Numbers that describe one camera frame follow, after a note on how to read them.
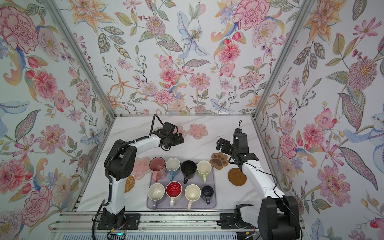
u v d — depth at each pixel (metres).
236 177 0.88
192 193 0.81
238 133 0.75
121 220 0.69
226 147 0.77
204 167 0.88
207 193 0.81
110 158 0.57
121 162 0.55
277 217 0.41
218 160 0.96
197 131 1.11
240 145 0.64
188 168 0.84
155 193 0.82
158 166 0.88
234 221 0.74
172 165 0.87
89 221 0.76
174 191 0.82
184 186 0.76
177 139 0.93
